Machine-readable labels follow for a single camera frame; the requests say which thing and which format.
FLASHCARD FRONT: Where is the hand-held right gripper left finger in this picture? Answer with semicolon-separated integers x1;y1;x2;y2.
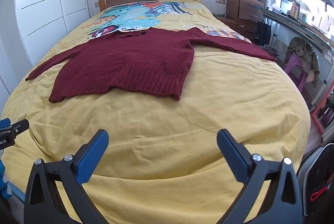
24;129;109;224

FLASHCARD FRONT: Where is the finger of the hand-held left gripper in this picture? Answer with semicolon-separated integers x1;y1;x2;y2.
0;118;30;139

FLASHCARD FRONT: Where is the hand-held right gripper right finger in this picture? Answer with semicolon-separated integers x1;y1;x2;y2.
216;129;304;224

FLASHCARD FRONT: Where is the burgundy knit sweater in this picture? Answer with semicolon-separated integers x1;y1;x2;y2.
25;27;276;104

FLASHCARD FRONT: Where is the yellow printed duvet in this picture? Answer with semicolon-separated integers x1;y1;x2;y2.
1;0;311;224

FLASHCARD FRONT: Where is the black backpack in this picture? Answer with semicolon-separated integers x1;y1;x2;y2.
297;143;334;216

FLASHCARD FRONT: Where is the olive jacket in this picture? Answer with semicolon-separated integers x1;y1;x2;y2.
285;36;320;83

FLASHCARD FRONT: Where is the white wardrobe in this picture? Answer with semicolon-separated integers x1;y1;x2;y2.
13;0;90;68

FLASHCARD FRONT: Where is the black tote bag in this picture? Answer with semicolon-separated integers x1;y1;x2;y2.
256;18;272;46

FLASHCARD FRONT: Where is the glass-topped desk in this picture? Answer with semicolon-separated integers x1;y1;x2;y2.
263;6;334;62

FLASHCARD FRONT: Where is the wooden dresser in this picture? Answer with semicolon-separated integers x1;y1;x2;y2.
226;0;265;42

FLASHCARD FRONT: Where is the red metal frame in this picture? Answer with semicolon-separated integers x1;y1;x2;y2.
310;99;334;136

